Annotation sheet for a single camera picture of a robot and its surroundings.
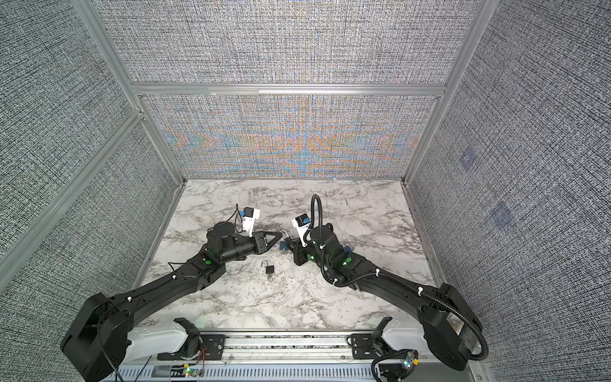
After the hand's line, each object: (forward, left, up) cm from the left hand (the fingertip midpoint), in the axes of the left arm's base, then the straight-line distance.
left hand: (282, 237), depth 76 cm
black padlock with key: (-2, +6, -20) cm, 21 cm away
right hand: (0, -2, -3) cm, 4 cm away
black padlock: (0, -2, -1) cm, 2 cm away
